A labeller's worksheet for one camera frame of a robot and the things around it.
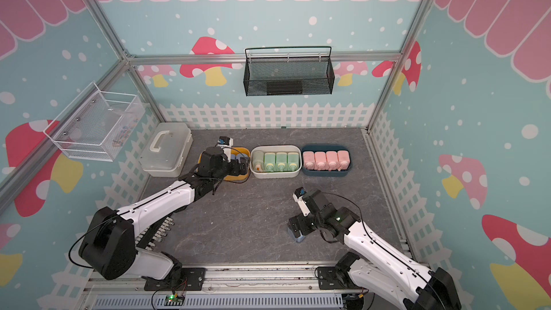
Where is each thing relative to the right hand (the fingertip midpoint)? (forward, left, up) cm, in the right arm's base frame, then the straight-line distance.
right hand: (299, 219), depth 79 cm
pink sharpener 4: (+29, -22, -2) cm, 37 cm away
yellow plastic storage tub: (+18, +23, +19) cm, 35 cm away
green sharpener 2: (+27, +7, -1) cm, 28 cm away
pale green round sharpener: (+27, +17, 0) cm, 32 cm away
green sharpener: (+27, +12, -1) cm, 29 cm away
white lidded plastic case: (+31, +59, +3) cm, 67 cm away
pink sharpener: (+29, -6, -2) cm, 30 cm away
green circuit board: (-23, +45, -11) cm, 52 cm away
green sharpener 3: (+27, +1, 0) cm, 27 cm away
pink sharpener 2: (+29, -11, -2) cm, 31 cm away
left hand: (+22, +23, +8) cm, 33 cm away
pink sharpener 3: (+29, -17, -2) cm, 34 cm away
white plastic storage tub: (+36, +9, -2) cm, 38 cm away
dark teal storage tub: (+25, -8, -7) cm, 27 cm away
